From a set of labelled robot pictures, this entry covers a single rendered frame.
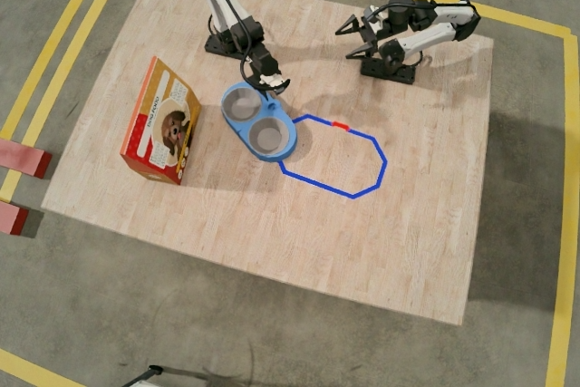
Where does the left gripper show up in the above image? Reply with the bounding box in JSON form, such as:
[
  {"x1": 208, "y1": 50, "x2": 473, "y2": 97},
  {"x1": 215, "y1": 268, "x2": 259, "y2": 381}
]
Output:
[{"x1": 334, "y1": 13, "x2": 392, "y2": 62}]

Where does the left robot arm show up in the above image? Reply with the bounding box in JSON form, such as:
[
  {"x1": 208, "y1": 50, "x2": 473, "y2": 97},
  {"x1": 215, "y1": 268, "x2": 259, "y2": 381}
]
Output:
[{"x1": 361, "y1": 5, "x2": 481, "y2": 83}]

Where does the blue tape outline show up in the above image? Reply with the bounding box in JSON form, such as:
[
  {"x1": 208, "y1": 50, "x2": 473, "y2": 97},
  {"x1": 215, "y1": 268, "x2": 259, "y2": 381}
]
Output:
[{"x1": 278, "y1": 114, "x2": 388, "y2": 199}]

